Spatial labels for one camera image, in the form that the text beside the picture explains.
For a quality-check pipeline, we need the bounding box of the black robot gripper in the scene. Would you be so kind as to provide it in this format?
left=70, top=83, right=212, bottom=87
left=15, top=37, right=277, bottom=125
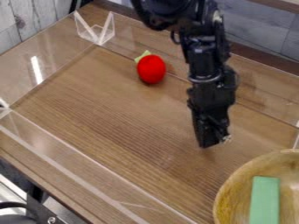
left=188, top=66, right=240, bottom=149

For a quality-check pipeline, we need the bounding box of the green rectangular block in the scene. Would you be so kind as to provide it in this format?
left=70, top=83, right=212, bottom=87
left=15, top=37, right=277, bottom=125
left=249, top=176, right=281, bottom=224

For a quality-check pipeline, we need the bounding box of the brown wooden bowl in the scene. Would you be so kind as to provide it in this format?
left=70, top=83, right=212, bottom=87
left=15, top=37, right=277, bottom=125
left=213, top=149, right=299, bottom=224

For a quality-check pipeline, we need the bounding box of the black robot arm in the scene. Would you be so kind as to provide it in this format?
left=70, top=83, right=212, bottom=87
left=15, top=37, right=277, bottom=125
left=131, top=0, right=240, bottom=148

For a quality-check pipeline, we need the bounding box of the small light green piece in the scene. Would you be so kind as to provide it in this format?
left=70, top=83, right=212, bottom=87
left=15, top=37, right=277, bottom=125
left=135, top=50, right=153, bottom=63

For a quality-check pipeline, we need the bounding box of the clear acrylic corner bracket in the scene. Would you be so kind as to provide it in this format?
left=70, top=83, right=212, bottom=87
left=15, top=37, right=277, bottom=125
left=74, top=11, right=117, bottom=46

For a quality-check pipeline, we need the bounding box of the black metal table bracket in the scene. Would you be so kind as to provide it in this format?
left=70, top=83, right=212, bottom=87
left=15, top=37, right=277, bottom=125
left=27, top=185, right=69, bottom=224

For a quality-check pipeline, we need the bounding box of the black cable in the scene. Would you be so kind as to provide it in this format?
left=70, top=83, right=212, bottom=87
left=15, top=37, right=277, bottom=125
left=0, top=200, right=34, bottom=224

